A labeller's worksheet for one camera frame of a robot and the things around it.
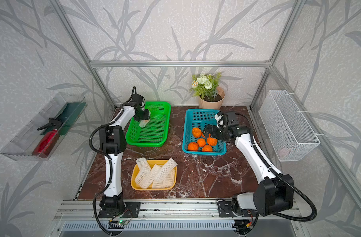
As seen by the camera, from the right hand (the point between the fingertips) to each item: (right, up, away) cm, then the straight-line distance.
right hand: (209, 132), depth 82 cm
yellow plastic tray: (-33, -19, +4) cm, 38 cm away
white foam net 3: (-36, -20, -4) cm, 41 cm away
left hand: (-43, +10, +25) cm, 50 cm away
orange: (-9, -10, +9) cm, 16 cm away
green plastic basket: (-35, -3, +20) cm, 41 cm away
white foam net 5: (-22, -27, -2) cm, 35 cm away
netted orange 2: (-44, +4, +21) cm, 49 cm away
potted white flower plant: (-1, +28, +11) cm, 30 cm away
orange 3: (0, -11, +8) cm, 14 cm away
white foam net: (-22, -18, -3) cm, 29 cm away
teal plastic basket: (-8, -8, +17) cm, 21 cm away
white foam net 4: (-28, -28, -3) cm, 40 cm away
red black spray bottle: (-70, -1, -22) cm, 73 cm away
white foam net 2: (-32, -24, -3) cm, 40 cm away
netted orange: (-6, -2, +17) cm, 18 cm away
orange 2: (-4, -8, +12) cm, 15 cm away
